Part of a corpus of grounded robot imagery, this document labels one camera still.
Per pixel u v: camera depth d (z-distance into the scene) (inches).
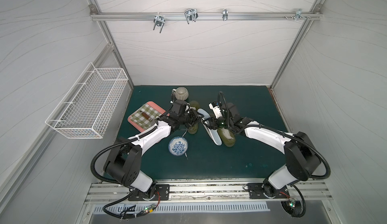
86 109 27.0
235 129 25.4
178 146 34.8
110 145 16.5
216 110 30.8
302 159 17.5
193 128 35.7
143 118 39.8
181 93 44.5
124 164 16.9
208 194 29.0
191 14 30.1
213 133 30.8
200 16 30.9
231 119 26.5
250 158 33.8
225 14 30.7
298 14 30.1
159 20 31.0
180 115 26.7
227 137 35.3
